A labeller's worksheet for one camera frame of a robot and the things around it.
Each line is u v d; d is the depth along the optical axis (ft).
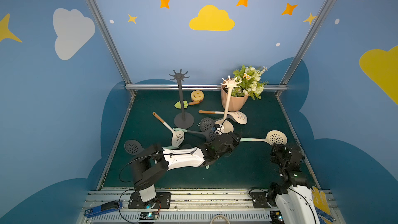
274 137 2.76
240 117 3.32
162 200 2.45
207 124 3.31
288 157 1.96
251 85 2.90
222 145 1.93
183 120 3.42
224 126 3.32
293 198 1.67
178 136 3.14
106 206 2.25
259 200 2.45
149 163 1.70
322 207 2.40
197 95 3.80
